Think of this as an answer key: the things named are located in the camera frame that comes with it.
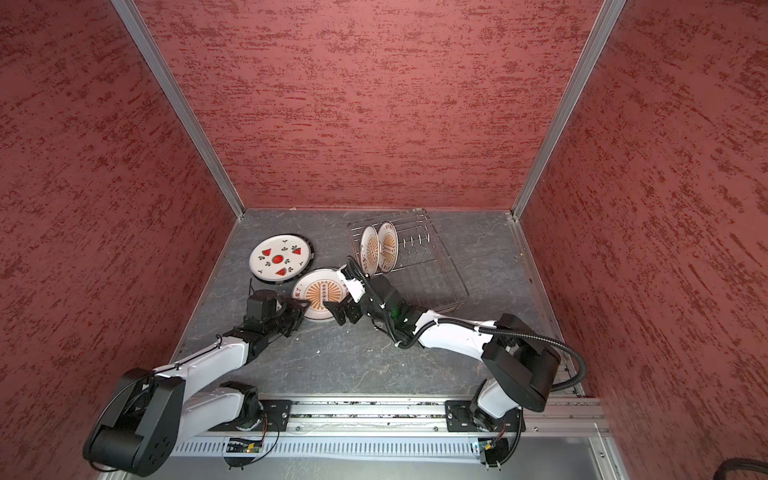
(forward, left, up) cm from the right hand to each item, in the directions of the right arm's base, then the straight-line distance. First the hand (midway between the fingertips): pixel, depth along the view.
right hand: (336, 298), depth 78 cm
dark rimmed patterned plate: (+23, +24, -13) cm, 36 cm away
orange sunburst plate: (+12, +9, -14) cm, 21 cm away
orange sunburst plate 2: (+22, -8, -7) cm, 24 cm away
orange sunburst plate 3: (+23, -14, -7) cm, 28 cm away
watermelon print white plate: (+24, +23, -13) cm, 36 cm away
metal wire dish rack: (+19, -27, -16) cm, 37 cm away
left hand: (+3, +10, -12) cm, 16 cm away
